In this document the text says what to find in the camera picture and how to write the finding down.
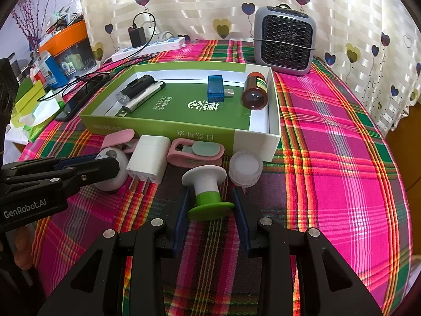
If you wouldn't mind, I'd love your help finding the grey desktop fan heater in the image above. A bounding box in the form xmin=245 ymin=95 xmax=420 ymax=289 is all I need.
xmin=253 ymin=5 xmax=317 ymax=76

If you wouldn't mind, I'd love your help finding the green tissue pack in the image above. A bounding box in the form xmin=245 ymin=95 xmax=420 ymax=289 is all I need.
xmin=11 ymin=100 xmax=66 ymax=142

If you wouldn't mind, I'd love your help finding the black cable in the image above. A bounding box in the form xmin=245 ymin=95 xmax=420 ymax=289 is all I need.
xmin=43 ymin=12 xmax=158 ymax=102

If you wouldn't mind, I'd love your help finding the pink clip with grey tab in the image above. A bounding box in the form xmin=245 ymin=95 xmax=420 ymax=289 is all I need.
xmin=167 ymin=139 xmax=225 ymax=167

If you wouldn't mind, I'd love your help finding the white panda-face oval gadget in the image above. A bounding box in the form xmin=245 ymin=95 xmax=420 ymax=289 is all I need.
xmin=94 ymin=147 xmax=129 ymax=191

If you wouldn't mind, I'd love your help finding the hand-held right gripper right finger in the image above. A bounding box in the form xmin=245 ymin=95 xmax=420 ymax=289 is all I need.
xmin=233 ymin=187 xmax=384 ymax=316

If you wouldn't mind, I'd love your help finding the white and green spool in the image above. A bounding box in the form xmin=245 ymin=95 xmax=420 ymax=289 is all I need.
xmin=182 ymin=166 xmax=236 ymax=222

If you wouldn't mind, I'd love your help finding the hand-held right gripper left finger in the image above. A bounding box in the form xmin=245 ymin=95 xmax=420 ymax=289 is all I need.
xmin=38 ymin=189 xmax=191 ymax=316

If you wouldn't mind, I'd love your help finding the black smartphone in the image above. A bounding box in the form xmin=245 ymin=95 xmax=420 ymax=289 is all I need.
xmin=55 ymin=72 xmax=109 ymax=121

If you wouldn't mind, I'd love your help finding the green and white cardboard box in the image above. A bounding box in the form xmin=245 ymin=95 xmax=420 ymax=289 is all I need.
xmin=81 ymin=61 xmax=282 ymax=162

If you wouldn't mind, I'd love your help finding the blue translucent usb tester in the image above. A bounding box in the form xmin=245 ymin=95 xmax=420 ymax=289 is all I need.
xmin=207 ymin=75 xmax=235 ymax=102

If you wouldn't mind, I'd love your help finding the white paper sheet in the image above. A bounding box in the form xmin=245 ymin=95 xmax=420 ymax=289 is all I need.
xmin=7 ymin=127 xmax=35 ymax=145

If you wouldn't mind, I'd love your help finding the brown jar with red lid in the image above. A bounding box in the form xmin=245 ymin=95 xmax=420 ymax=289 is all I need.
xmin=243 ymin=72 xmax=268 ymax=110

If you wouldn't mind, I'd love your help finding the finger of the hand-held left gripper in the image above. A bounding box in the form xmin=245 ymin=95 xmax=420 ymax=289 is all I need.
xmin=3 ymin=157 xmax=122 ymax=201
xmin=0 ymin=154 xmax=101 ymax=180

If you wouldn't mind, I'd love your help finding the white plug charger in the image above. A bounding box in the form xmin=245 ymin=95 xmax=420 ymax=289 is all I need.
xmin=126 ymin=135 xmax=172 ymax=193

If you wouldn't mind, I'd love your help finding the person's left hand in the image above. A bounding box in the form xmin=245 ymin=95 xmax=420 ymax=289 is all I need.
xmin=13 ymin=230 xmax=34 ymax=271

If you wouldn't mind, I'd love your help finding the heart-print curtain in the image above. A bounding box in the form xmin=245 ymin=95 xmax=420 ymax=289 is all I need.
xmin=77 ymin=0 xmax=421 ymax=132

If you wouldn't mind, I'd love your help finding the blue and white carton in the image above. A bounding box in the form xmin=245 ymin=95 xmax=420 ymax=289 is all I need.
xmin=38 ymin=53 xmax=69 ymax=89

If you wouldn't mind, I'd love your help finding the black device with clear cap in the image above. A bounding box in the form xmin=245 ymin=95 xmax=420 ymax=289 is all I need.
xmin=117 ymin=76 xmax=155 ymax=106

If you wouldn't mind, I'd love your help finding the white ribbed bottle cap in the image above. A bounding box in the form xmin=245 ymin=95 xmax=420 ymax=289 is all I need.
xmin=229 ymin=150 xmax=264 ymax=187

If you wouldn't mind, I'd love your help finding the yellow-green cardboard box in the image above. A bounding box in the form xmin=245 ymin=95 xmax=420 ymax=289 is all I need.
xmin=11 ymin=81 xmax=45 ymax=119

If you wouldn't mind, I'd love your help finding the black power adapter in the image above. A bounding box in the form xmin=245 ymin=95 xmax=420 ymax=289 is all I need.
xmin=129 ymin=26 xmax=147 ymax=48

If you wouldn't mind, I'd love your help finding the pink and green plaid tablecloth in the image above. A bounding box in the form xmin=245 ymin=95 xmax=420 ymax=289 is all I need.
xmin=18 ymin=39 xmax=415 ymax=316

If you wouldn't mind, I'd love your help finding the white power strip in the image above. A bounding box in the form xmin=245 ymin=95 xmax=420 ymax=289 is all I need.
xmin=112 ymin=36 xmax=186 ymax=62

